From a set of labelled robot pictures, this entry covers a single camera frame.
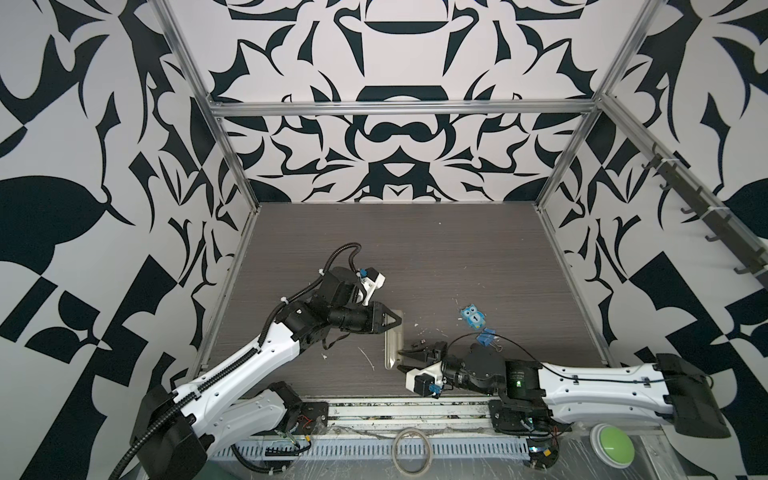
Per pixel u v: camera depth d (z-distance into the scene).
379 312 0.66
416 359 0.64
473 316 0.89
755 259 0.50
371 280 0.69
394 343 0.69
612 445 0.70
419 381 0.54
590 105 0.92
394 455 0.68
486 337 0.64
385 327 0.66
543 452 0.71
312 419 0.73
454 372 0.60
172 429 0.38
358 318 0.63
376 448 0.71
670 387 0.49
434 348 0.61
